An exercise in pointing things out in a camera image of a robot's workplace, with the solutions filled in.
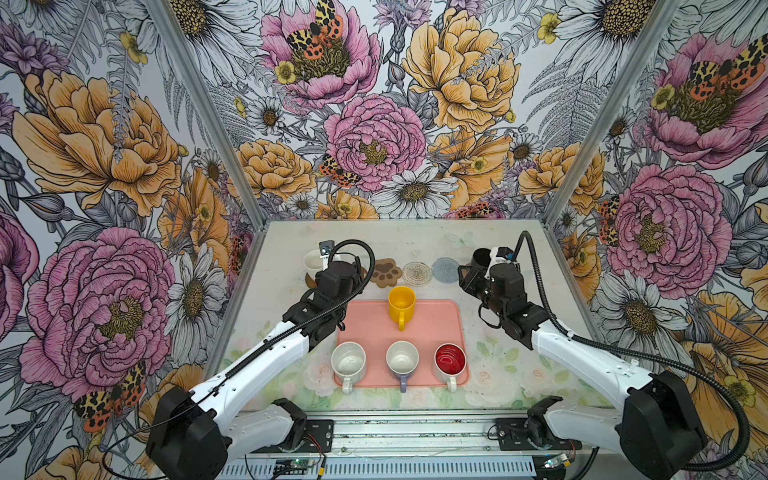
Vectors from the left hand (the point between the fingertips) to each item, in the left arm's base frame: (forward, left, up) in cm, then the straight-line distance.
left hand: (345, 274), depth 81 cm
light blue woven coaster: (+16, -32, -21) cm, 41 cm away
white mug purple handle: (-15, -15, -20) cm, 30 cm away
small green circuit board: (-40, +11, -21) cm, 46 cm away
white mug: (-16, 0, -19) cm, 25 cm away
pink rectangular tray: (-4, -25, -21) cm, 33 cm away
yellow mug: (+2, -15, -19) cm, 24 cm away
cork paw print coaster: (+15, -10, -20) cm, 27 cm away
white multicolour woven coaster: (+14, -21, -20) cm, 33 cm away
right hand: (+1, -32, -3) cm, 32 cm away
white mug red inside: (-16, -28, -19) cm, 38 cm away
